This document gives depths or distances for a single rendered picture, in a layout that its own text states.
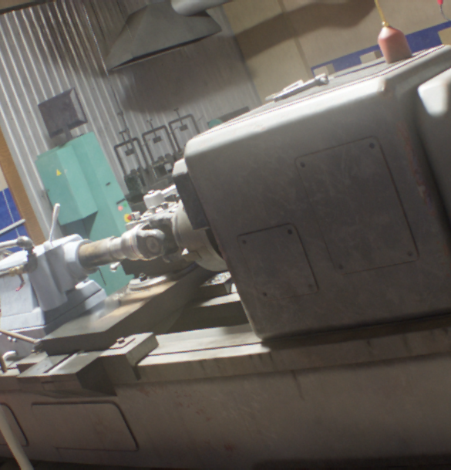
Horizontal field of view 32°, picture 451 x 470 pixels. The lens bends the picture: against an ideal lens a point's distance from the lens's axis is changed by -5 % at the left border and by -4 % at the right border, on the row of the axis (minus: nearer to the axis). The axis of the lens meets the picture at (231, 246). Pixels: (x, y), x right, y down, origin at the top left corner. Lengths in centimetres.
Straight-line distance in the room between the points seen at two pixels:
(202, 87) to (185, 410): 766
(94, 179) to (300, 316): 510
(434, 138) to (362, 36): 814
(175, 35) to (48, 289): 533
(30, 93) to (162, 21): 146
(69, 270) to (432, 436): 130
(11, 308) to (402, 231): 158
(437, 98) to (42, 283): 146
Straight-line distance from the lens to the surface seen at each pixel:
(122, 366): 218
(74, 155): 685
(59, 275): 255
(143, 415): 231
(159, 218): 222
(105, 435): 249
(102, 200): 681
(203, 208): 186
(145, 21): 747
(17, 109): 770
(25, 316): 272
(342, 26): 976
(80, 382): 218
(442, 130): 154
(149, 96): 892
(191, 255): 208
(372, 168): 157
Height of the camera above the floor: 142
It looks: 11 degrees down
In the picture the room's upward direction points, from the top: 22 degrees counter-clockwise
